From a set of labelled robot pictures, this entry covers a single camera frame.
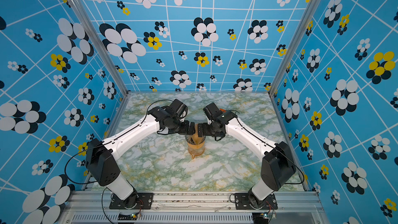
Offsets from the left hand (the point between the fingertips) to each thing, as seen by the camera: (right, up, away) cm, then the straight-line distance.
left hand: (190, 130), depth 81 cm
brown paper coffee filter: (+3, -4, 0) cm, 5 cm away
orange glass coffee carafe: (+3, -13, +9) cm, 16 cm away
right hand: (+9, -2, +2) cm, 9 cm away
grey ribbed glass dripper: (0, -4, -1) cm, 4 cm away
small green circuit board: (-25, -37, -12) cm, 46 cm away
